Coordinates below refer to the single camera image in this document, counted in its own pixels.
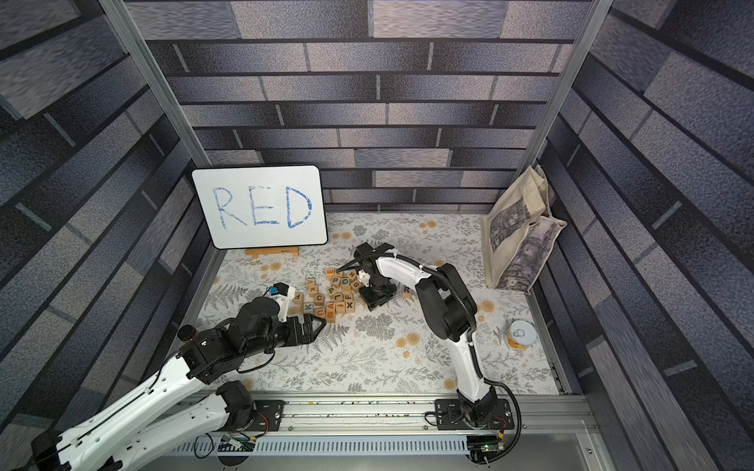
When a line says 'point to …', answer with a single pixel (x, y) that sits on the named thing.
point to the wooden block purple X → (350, 306)
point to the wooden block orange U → (320, 311)
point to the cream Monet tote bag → (519, 233)
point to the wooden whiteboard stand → (295, 250)
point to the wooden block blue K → (308, 308)
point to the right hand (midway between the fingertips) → (375, 302)
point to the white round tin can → (521, 335)
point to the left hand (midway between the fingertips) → (316, 324)
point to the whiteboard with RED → (262, 206)
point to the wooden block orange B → (330, 315)
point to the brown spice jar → (187, 333)
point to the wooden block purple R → (406, 290)
